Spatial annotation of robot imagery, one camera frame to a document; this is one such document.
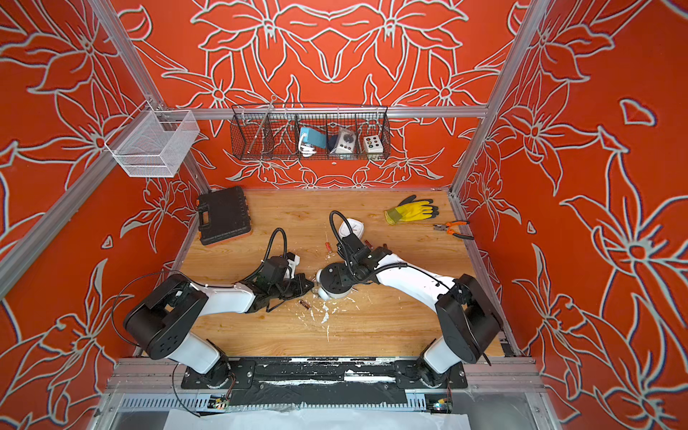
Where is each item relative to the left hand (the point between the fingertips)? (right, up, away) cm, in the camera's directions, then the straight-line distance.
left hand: (316, 284), depth 89 cm
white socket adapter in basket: (+10, +48, +2) cm, 49 cm away
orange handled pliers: (+51, +19, +16) cm, 56 cm away
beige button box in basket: (+20, +47, +4) cm, 52 cm away
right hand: (+8, +3, -4) cm, 9 cm away
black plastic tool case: (-40, +24, +17) cm, 50 cm away
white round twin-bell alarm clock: (+6, +2, -2) cm, 7 cm away
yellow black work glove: (+38, +26, +21) cm, 51 cm away
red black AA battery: (-4, -6, -3) cm, 8 cm away
